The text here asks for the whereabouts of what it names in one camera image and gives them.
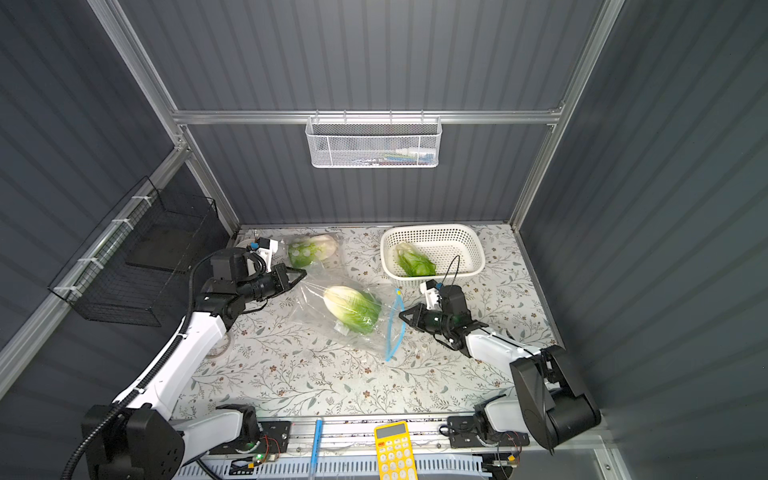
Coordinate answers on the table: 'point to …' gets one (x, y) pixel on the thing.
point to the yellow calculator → (394, 452)
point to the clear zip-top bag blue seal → (309, 303)
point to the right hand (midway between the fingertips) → (404, 315)
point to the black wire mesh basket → (124, 272)
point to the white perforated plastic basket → (457, 251)
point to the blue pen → (316, 447)
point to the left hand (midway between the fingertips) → (308, 274)
